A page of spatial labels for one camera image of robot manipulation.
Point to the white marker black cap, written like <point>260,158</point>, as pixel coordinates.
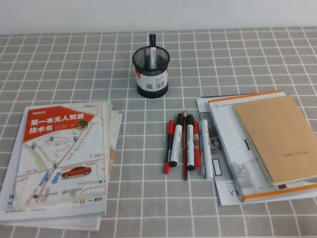
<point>152,40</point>

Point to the thin red black pen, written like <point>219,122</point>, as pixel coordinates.
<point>170,135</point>

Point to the black mesh pen holder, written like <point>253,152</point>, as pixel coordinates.
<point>151,83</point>

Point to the red marker pen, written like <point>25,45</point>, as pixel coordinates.
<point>197,156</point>

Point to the dark red pencil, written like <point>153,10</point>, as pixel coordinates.
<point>185,173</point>

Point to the white marker black ends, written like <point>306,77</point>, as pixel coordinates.
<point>176,140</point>

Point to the white marker black caps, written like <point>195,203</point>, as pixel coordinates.
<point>190,142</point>

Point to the white paint marker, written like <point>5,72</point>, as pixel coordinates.
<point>206,149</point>

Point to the white magazine under books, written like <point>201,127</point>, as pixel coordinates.
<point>226,189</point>

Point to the red map cover book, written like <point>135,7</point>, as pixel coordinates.
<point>64,155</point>

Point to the white orange edged book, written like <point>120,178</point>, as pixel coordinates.
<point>243,165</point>

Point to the tan kraft notebook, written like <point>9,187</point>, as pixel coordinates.
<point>282,138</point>

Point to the white booklet under book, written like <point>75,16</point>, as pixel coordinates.
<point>9,213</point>

